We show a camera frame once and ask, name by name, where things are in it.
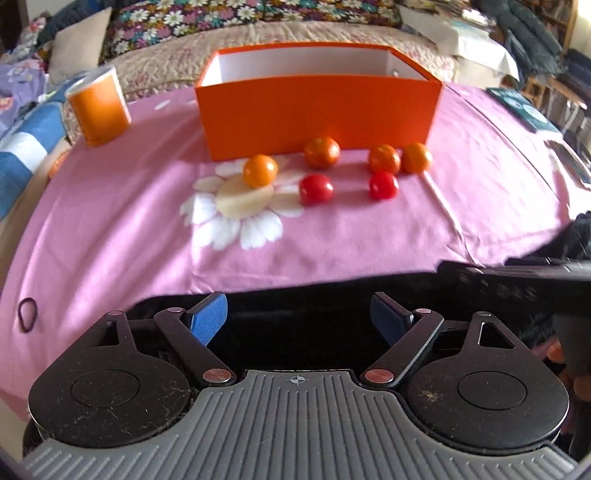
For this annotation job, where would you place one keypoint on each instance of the red tomato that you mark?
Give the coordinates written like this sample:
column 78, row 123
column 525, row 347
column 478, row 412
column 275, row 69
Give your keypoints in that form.
column 316, row 189
column 384, row 185

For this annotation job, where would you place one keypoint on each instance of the beige pillow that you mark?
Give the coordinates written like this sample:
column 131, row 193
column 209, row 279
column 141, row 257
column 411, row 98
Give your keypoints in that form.
column 78, row 46

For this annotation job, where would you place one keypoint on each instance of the red-orange tomato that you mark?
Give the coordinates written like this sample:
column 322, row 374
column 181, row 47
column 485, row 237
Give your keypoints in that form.
column 384, row 159
column 322, row 152

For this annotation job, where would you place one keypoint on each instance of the dark padded jacket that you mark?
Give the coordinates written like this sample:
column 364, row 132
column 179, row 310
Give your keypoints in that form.
column 526, row 32

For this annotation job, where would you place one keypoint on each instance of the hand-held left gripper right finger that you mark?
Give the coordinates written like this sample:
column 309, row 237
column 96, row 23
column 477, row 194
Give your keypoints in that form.
column 385, row 317

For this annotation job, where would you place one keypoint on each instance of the orange cherry tomato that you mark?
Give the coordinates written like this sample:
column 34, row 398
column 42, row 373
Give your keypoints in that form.
column 260, row 170

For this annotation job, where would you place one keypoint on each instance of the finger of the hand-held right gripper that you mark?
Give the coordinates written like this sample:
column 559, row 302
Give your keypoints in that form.
column 452, row 272

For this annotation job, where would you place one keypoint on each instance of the orange cardboard box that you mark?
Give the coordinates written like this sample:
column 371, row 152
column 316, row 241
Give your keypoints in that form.
column 318, row 110

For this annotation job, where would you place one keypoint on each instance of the purple floral bedsheet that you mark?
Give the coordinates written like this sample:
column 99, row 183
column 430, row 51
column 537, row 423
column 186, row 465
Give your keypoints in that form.
column 18, row 92

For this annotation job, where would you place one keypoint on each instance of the stack of papers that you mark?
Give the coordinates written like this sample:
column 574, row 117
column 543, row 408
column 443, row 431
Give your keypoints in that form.
column 461, row 14

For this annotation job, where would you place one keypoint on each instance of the orange speckled canister white lid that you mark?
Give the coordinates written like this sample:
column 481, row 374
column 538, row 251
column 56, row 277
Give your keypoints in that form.
column 99, row 110

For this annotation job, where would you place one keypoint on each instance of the beige quilted blanket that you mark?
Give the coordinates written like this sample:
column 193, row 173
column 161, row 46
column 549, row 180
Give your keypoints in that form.
column 161, row 64

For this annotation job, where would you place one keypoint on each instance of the person's right hand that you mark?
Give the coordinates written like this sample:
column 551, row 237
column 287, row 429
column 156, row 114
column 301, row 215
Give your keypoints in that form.
column 556, row 353

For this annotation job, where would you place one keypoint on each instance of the dark daisy print pillow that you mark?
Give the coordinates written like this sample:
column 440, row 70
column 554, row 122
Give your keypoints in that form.
column 184, row 18

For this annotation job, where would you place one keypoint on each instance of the dark teal book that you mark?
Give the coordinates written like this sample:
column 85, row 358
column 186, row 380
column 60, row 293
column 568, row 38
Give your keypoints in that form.
column 526, row 108

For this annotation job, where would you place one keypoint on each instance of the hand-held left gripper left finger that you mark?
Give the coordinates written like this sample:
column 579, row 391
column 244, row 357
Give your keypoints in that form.
column 210, row 317

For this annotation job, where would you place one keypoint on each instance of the pink daisy print tablecloth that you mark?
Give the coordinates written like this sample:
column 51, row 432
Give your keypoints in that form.
column 138, row 258

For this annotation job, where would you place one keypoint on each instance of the blue white striped blanket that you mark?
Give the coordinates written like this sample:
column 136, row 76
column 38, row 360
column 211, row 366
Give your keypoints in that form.
column 23, row 147

